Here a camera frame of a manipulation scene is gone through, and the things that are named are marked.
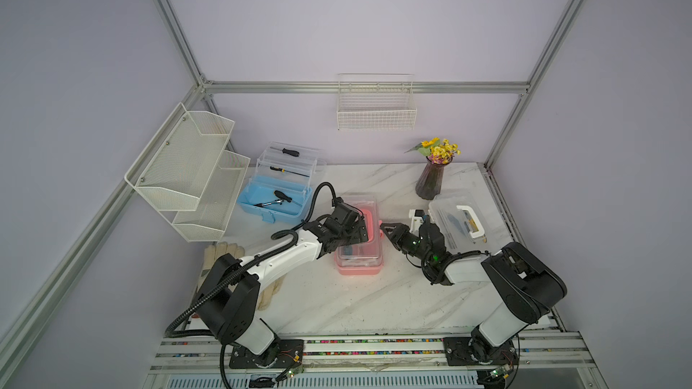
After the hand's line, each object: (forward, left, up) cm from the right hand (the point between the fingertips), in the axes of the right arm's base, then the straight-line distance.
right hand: (381, 231), depth 90 cm
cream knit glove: (-3, +59, -7) cm, 60 cm away
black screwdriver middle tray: (+30, +36, 0) cm, 47 cm away
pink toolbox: (-10, +7, +2) cm, 12 cm away
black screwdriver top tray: (+38, +37, +4) cm, 53 cm away
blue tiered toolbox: (+22, +38, -1) cm, 44 cm away
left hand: (-2, +9, +1) cm, 10 cm away
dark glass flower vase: (+21, -21, +1) cm, 30 cm away
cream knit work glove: (-17, +37, -7) cm, 41 cm away
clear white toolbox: (+1, -29, +3) cm, 29 cm away
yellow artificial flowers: (+23, -21, +15) cm, 34 cm away
